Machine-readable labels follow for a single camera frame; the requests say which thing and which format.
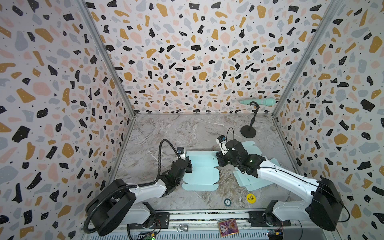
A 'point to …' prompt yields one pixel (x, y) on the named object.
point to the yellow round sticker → (251, 198)
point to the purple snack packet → (228, 227)
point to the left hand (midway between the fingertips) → (192, 155)
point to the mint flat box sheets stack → (249, 180)
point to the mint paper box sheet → (204, 175)
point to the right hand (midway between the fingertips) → (215, 152)
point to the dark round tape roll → (227, 202)
